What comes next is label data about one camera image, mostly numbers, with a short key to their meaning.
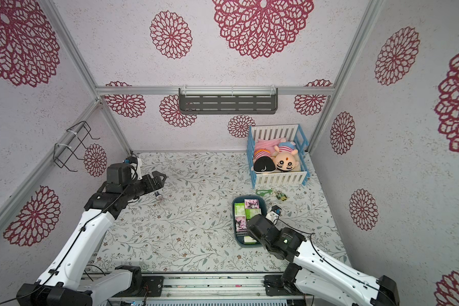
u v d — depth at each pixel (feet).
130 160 2.21
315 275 1.95
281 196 3.26
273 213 2.25
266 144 3.70
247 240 2.60
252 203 3.02
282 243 1.68
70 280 1.28
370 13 2.29
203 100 3.09
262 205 3.03
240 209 2.94
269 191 3.37
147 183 2.20
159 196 3.20
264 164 3.13
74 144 2.59
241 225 2.77
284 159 3.24
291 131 3.59
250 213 2.89
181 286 2.46
